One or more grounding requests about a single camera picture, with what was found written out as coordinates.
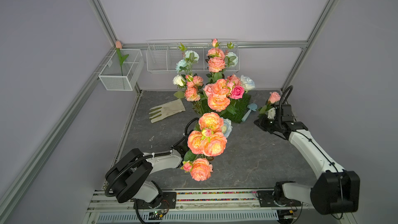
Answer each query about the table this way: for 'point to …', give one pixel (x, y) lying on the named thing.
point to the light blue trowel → (252, 106)
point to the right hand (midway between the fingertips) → (254, 120)
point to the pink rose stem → (273, 97)
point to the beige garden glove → (167, 110)
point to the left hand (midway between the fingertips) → (211, 128)
